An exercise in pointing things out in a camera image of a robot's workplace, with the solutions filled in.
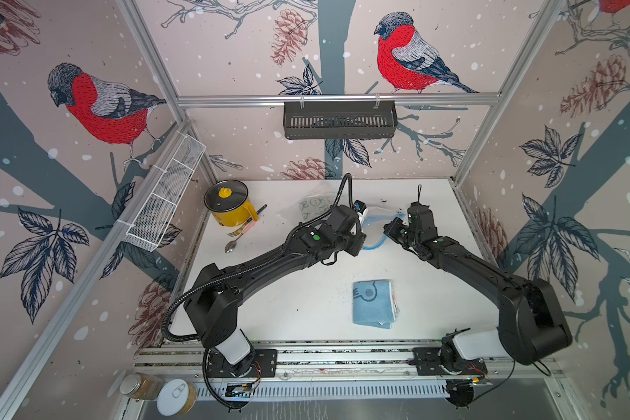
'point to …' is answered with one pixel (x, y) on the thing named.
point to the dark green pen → (262, 209)
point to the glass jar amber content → (142, 386)
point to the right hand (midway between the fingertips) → (383, 221)
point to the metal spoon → (231, 245)
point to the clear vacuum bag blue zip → (379, 222)
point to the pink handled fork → (244, 231)
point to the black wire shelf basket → (340, 120)
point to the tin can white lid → (177, 397)
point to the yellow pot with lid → (227, 200)
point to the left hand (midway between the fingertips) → (365, 232)
